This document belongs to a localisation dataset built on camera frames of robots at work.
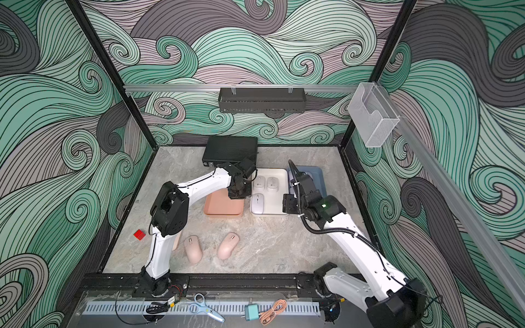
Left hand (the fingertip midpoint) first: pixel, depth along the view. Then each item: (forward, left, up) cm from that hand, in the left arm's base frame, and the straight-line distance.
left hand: (247, 194), depth 93 cm
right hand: (-11, -17, +12) cm, 23 cm away
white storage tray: (-1, -12, -5) cm, 13 cm away
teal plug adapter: (-43, -3, -3) cm, 44 cm away
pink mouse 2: (-21, +7, -4) cm, 22 cm away
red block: (-18, +45, -4) cm, 48 cm away
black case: (+33, +17, -4) cm, 37 cm away
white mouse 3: (+8, -12, -3) cm, 15 cm away
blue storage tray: (+13, -34, -1) cm, 37 cm away
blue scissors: (-42, +15, -6) cm, 45 cm away
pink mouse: (-24, +21, -4) cm, 32 cm away
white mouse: (-1, -5, -4) cm, 6 cm away
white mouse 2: (+8, -5, -2) cm, 10 cm away
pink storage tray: (-2, +13, -5) cm, 14 cm away
